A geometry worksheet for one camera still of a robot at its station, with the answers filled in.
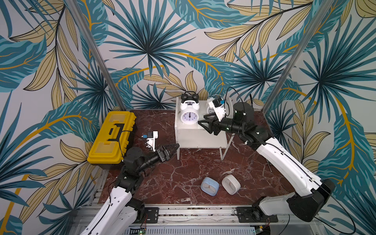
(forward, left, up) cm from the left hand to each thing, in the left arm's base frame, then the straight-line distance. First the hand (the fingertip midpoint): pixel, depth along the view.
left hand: (176, 148), depth 67 cm
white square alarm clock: (-9, -29, -21) cm, 37 cm away
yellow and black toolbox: (+7, +37, -11) cm, 39 cm away
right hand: (+11, -12, +9) cm, 18 cm away
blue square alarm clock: (-10, -17, -21) cm, 29 cm away
